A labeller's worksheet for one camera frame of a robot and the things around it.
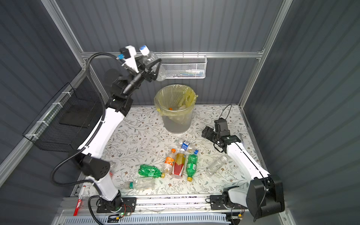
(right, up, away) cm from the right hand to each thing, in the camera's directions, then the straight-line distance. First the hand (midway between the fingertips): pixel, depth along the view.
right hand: (209, 133), depth 85 cm
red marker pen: (-72, -36, -10) cm, 81 cm away
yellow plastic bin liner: (-22, +22, +17) cm, 36 cm away
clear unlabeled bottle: (+5, -21, +4) cm, 22 cm away
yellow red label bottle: (-19, -18, -3) cm, 26 cm away
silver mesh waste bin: (-22, +3, +23) cm, 32 cm away
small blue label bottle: (-14, -9, +5) cm, 18 cm away
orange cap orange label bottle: (-24, +15, -3) cm, 28 cm away
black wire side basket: (-78, +8, -11) cm, 79 cm away
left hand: (-26, +34, -30) cm, 52 cm away
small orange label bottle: (-25, -18, -2) cm, 30 cm away
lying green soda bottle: (-35, -22, -3) cm, 42 cm away
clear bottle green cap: (-39, -29, -4) cm, 49 cm away
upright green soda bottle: (-11, -19, -4) cm, 23 cm away
